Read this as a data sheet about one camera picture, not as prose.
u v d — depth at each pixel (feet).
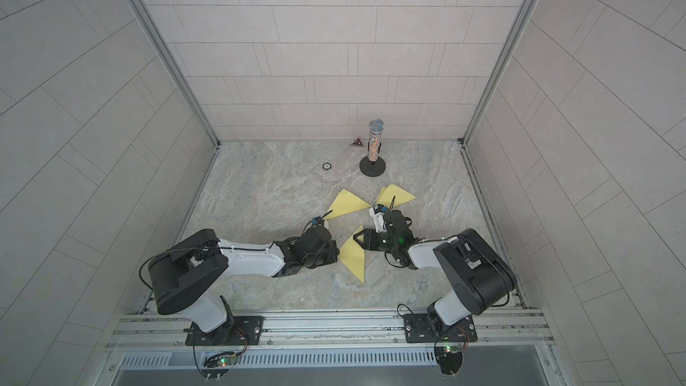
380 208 2.71
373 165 3.53
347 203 3.09
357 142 3.81
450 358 2.20
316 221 2.66
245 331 2.31
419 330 2.33
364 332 2.33
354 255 2.77
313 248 2.21
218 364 2.15
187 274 1.44
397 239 2.32
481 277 1.49
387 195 3.10
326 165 3.56
